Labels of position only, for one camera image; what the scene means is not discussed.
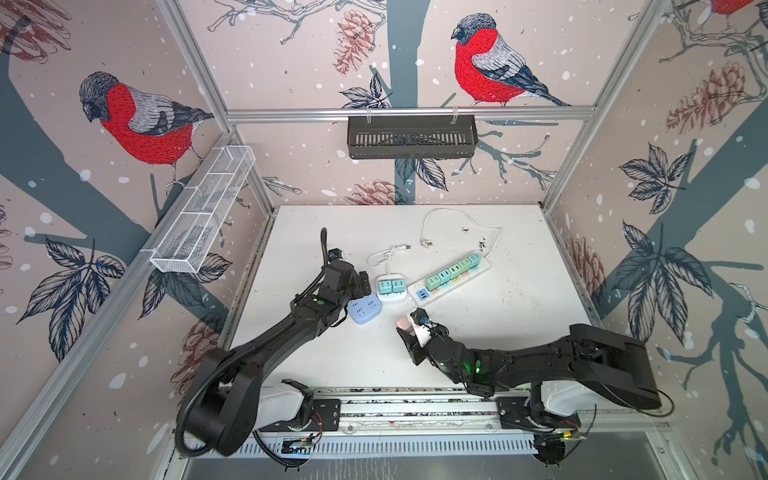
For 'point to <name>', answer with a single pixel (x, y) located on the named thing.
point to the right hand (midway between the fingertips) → (401, 329)
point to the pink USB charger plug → (403, 323)
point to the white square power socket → (392, 296)
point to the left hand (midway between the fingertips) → (356, 277)
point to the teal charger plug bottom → (444, 276)
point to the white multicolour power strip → (419, 294)
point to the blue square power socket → (364, 309)
